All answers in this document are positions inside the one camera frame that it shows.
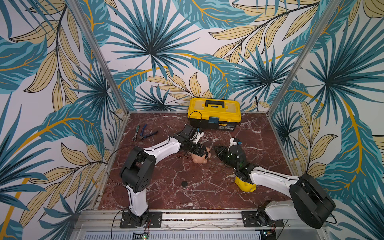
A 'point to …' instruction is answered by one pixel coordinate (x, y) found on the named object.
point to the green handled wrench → (134, 138)
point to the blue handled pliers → (142, 131)
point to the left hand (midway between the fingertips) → (199, 151)
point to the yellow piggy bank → (244, 186)
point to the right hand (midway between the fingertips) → (213, 146)
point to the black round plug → (184, 183)
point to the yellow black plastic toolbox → (219, 114)
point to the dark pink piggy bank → (198, 159)
